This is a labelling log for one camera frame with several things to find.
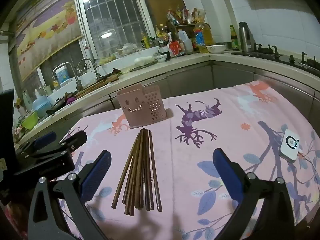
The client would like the green plastic bowl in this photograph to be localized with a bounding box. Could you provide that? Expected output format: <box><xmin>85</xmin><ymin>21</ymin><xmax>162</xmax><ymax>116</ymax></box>
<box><xmin>21</xmin><ymin>111</ymin><xmax>38</xmax><ymax>130</ymax></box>

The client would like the green sauce bottle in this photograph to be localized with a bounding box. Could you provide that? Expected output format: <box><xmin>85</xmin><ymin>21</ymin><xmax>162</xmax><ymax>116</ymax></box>
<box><xmin>229</xmin><ymin>24</ymin><xmax>239</xmax><ymax>50</ymax></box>

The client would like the white plastic bag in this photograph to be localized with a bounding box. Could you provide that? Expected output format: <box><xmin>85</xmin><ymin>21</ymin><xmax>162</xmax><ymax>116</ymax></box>
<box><xmin>134</xmin><ymin>56</ymin><xmax>153</xmax><ymax>67</ymax></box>

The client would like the light blue plastic container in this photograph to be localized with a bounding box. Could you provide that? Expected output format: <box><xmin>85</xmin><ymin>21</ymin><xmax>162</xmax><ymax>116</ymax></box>
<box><xmin>32</xmin><ymin>97</ymin><xmax>52</xmax><ymax>118</ymax></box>

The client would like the pink smiley utensil holder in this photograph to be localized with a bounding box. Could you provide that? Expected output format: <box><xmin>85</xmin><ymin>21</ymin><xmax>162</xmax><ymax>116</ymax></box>
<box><xmin>116</xmin><ymin>84</ymin><xmax>173</xmax><ymax>129</ymax></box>

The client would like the wooden cutting board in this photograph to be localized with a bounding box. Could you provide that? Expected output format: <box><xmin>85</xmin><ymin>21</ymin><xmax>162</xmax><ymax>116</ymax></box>
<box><xmin>75</xmin><ymin>74</ymin><xmax>119</xmax><ymax>98</ymax></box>

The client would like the white bowl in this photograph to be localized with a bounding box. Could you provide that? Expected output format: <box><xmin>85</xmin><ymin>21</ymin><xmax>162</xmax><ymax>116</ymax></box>
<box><xmin>206</xmin><ymin>44</ymin><xmax>227</xmax><ymax>54</ymax></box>

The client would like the red packet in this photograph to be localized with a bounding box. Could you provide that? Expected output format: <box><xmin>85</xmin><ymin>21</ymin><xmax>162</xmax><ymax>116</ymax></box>
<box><xmin>169</xmin><ymin>41</ymin><xmax>185</xmax><ymax>57</ymax></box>

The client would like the small white square device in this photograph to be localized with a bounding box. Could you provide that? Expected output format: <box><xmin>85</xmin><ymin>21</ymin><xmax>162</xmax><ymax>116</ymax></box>
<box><xmin>279</xmin><ymin>129</ymin><xmax>302</xmax><ymax>162</ymax></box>

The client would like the black gas stove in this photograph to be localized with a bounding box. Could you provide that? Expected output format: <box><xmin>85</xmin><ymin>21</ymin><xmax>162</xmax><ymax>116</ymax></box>
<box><xmin>231</xmin><ymin>44</ymin><xmax>320</xmax><ymax>74</ymax></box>

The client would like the blue label plastic jug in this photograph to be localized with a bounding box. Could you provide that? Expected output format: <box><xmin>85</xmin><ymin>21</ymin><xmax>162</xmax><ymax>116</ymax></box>
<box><xmin>55</xmin><ymin>69</ymin><xmax>72</xmax><ymax>88</ymax></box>

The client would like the bunch of wooden chopsticks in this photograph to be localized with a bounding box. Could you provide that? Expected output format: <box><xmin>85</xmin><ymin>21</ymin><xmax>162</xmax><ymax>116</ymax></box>
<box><xmin>112</xmin><ymin>128</ymin><xmax>163</xmax><ymax>217</ymax></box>

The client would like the white plastic jug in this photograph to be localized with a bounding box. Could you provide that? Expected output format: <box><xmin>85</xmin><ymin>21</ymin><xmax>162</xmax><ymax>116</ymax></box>
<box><xmin>177</xmin><ymin>29</ymin><xmax>193</xmax><ymax>54</ymax></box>

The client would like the row of condiment bottles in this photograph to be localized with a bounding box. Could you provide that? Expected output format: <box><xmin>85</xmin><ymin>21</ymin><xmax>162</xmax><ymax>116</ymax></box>
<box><xmin>140</xmin><ymin>24</ymin><xmax>175</xmax><ymax>49</ymax></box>

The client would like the kitchen counter with cabinets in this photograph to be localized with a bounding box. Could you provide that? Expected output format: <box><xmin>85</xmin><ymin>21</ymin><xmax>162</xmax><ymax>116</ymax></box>
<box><xmin>15</xmin><ymin>47</ymin><xmax>320</xmax><ymax>155</ymax></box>

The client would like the curved chrome sink faucet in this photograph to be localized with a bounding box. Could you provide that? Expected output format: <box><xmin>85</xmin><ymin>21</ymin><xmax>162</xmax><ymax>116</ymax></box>
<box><xmin>76</xmin><ymin>58</ymin><xmax>100</xmax><ymax>79</ymax></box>

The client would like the fruit print wall poster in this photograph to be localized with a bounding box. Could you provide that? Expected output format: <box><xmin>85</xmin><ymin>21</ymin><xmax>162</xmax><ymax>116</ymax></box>
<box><xmin>15</xmin><ymin>0</ymin><xmax>84</xmax><ymax>82</ymax></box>

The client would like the black pan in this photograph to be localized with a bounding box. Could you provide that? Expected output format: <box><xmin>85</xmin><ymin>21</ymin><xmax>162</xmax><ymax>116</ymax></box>
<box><xmin>46</xmin><ymin>97</ymin><xmax>73</xmax><ymax>115</ymax></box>

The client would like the steel thermos kettle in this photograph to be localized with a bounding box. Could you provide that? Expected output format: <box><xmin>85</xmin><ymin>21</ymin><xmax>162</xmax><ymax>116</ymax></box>
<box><xmin>239</xmin><ymin>21</ymin><xmax>255</xmax><ymax>52</ymax></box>

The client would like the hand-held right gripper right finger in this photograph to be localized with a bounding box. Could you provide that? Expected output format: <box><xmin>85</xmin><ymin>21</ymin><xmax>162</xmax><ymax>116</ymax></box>
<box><xmin>212</xmin><ymin>148</ymin><xmax>293</xmax><ymax>240</ymax></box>

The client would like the large cooking oil bottle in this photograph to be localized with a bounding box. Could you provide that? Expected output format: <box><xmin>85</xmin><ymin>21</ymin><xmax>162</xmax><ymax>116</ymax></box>
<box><xmin>194</xmin><ymin>21</ymin><xmax>214</xmax><ymax>53</ymax></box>

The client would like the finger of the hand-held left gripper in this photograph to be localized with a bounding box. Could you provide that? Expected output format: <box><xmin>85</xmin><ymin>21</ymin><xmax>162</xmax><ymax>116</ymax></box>
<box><xmin>14</xmin><ymin>130</ymin><xmax>88</xmax><ymax>181</ymax></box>
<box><xmin>15</xmin><ymin>131</ymin><xmax>57</xmax><ymax>158</ymax></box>

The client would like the barred window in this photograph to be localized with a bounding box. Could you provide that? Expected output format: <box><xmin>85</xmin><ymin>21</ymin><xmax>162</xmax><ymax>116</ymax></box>
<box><xmin>74</xmin><ymin>0</ymin><xmax>157</xmax><ymax>59</ymax></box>

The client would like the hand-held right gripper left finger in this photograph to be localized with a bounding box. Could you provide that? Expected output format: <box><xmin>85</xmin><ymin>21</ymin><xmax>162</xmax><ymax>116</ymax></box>
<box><xmin>28</xmin><ymin>150</ymin><xmax>112</xmax><ymax>240</ymax></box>

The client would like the rack with snack packets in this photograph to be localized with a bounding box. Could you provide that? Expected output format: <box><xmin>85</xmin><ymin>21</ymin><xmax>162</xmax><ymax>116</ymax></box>
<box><xmin>166</xmin><ymin>9</ymin><xmax>207</xmax><ymax>26</ymax></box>

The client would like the pink printed tablecloth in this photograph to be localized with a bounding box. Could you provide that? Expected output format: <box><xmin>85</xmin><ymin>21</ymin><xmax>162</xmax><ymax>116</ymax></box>
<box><xmin>5</xmin><ymin>81</ymin><xmax>320</xmax><ymax>240</ymax></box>

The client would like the angular chrome sink faucet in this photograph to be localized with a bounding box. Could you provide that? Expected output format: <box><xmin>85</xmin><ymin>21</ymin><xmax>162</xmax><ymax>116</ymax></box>
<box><xmin>52</xmin><ymin>62</ymin><xmax>81</xmax><ymax>91</ymax></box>

